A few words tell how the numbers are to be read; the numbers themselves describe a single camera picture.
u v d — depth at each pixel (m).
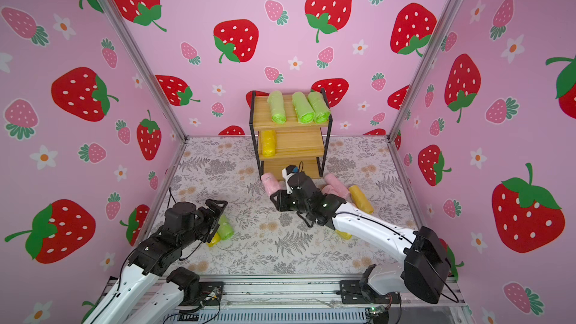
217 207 0.68
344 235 0.84
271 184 0.76
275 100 0.81
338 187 0.98
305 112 0.77
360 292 0.66
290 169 0.70
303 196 0.58
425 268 0.41
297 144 0.96
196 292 0.68
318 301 0.73
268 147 0.89
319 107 0.78
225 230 0.84
